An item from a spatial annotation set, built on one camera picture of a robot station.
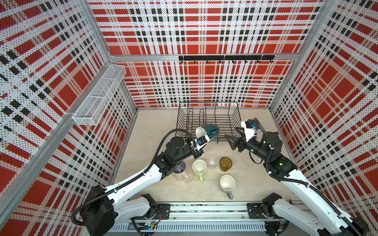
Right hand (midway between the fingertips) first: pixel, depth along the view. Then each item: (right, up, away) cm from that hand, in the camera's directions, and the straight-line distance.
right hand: (231, 133), depth 69 cm
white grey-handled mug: (+1, -30, +13) cm, 33 cm away
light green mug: (-15, -22, +18) cm, 32 cm away
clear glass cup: (-7, -20, +21) cm, 29 cm away
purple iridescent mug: (-26, -23, +7) cm, 36 cm away
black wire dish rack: (+7, +11, +49) cm, 51 cm away
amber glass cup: (+1, -21, +19) cm, 28 cm away
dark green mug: (-10, +1, -1) cm, 10 cm away
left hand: (-12, -4, +2) cm, 12 cm away
